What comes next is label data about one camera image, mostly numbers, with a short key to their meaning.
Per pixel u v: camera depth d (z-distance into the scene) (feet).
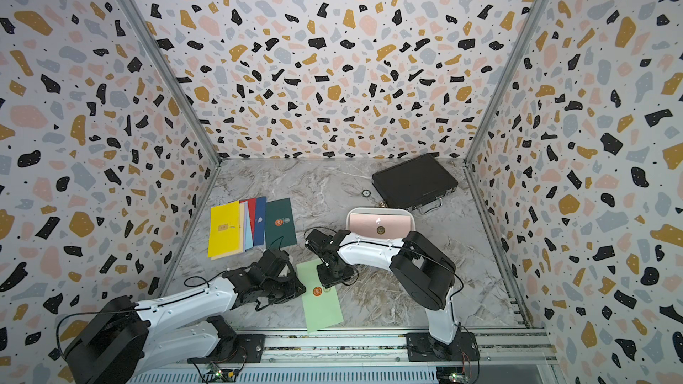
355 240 2.00
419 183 3.71
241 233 3.19
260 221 3.30
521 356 2.45
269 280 2.25
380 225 3.12
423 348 2.40
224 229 3.27
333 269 2.43
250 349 2.40
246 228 3.21
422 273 1.58
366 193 3.60
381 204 3.48
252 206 3.48
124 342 1.33
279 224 3.29
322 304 2.69
